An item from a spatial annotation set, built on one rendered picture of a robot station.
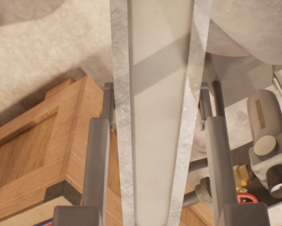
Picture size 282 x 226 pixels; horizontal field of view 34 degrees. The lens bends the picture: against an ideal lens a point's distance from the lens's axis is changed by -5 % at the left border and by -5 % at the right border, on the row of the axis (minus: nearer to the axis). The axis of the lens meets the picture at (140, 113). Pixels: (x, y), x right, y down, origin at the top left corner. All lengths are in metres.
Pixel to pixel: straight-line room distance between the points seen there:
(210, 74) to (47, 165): 0.52
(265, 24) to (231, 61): 1.10
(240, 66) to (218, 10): 1.13
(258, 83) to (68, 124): 0.54
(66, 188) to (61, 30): 0.46
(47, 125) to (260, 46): 1.08
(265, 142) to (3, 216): 0.60
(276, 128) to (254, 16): 0.79
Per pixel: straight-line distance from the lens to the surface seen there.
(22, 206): 1.05
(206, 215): 1.59
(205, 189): 0.96
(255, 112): 1.01
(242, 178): 0.94
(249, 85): 1.34
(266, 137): 0.92
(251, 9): 0.17
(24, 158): 1.24
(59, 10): 1.24
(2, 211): 1.11
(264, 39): 0.20
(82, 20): 1.24
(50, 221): 1.03
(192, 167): 1.40
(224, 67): 1.30
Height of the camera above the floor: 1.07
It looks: 50 degrees down
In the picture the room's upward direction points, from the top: 176 degrees counter-clockwise
